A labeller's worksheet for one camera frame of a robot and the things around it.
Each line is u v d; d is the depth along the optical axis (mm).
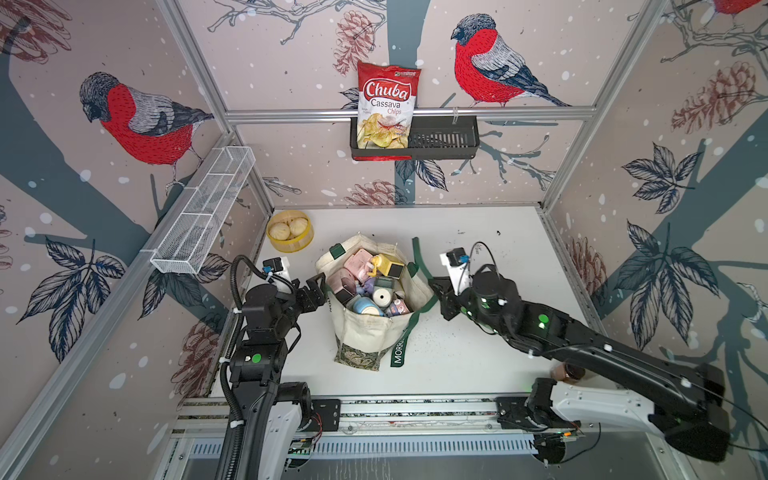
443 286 604
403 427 727
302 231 1089
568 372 716
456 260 568
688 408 398
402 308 746
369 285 832
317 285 663
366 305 702
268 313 526
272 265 613
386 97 833
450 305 590
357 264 850
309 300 637
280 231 1049
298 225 1078
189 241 712
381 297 777
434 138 1069
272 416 598
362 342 739
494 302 478
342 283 795
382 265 837
